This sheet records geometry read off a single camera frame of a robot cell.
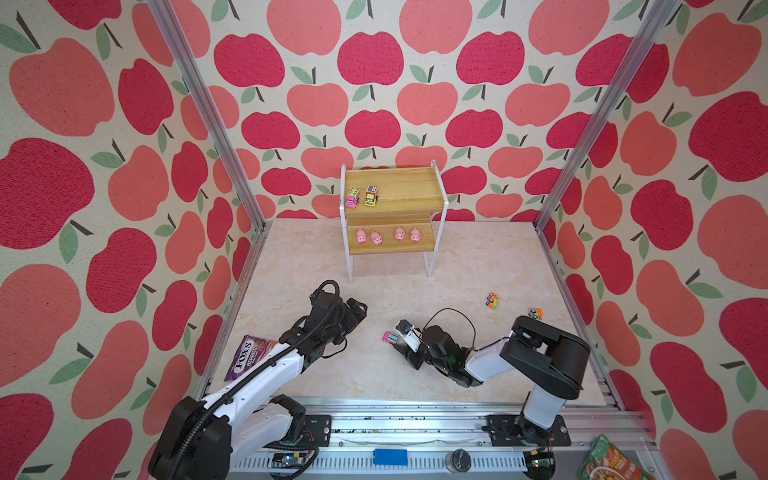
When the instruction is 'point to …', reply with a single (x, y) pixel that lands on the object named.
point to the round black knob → (458, 460)
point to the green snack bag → (606, 462)
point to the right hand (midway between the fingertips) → (401, 343)
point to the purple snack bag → (250, 348)
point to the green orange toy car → (537, 313)
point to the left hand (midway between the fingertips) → (365, 319)
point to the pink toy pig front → (415, 235)
